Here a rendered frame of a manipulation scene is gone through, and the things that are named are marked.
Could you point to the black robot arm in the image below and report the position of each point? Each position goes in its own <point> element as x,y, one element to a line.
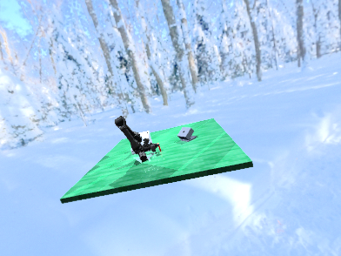
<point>133,137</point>

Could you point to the grey sloped panel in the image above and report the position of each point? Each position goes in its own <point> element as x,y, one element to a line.
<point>185,134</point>

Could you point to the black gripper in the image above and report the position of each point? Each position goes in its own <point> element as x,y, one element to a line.
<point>151,146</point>

